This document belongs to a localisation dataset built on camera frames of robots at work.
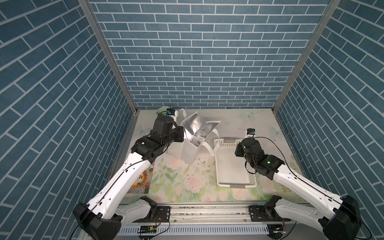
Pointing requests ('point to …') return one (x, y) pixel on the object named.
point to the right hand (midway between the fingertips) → (239, 143)
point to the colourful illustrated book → (142, 184)
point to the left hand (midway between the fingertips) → (186, 128)
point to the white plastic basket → (230, 169)
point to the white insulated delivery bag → (198, 132)
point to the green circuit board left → (147, 229)
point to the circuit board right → (276, 230)
